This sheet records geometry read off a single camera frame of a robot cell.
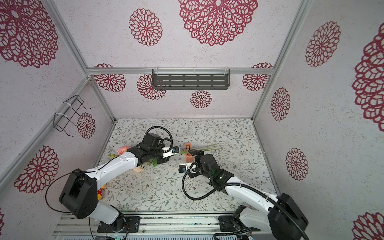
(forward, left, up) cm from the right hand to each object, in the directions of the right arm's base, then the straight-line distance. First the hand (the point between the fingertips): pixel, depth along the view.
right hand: (190, 155), depth 79 cm
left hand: (+5, +11, -6) cm, 14 cm away
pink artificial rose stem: (+1, +37, +2) cm, 37 cm away
